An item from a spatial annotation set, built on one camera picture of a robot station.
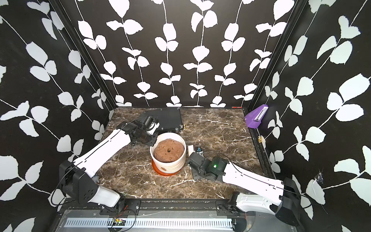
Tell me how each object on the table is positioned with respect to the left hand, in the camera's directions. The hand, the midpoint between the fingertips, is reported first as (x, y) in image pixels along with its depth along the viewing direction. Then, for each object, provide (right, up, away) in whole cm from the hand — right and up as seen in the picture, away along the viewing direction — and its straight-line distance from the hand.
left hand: (155, 138), depth 82 cm
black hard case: (+4, +12, +26) cm, 29 cm away
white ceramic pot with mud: (+7, -9, 0) cm, 12 cm away
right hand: (+22, -15, -6) cm, 28 cm away
